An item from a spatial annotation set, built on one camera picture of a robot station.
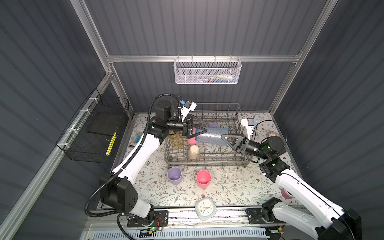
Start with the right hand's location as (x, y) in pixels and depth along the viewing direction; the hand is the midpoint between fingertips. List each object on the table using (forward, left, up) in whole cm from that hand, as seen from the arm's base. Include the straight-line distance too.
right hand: (223, 141), depth 60 cm
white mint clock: (-18, +7, -33) cm, 38 cm away
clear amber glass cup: (+15, +24, -20) cm, 35 cm away
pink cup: (-2, +8, -35) cm, 36 cm away
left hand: (+7, +7, 0) cm, 10 cm away
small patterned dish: (+30, -43, -37) cm, 64 cm away
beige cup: (+8, +13, -23) cm, 28 cm away
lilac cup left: (-1, +25, -33) cm, 41 cm away
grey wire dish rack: (+17, +4, -34) cm, 39 cm away
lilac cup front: (+25, +1, -19) cm, 31 cm away
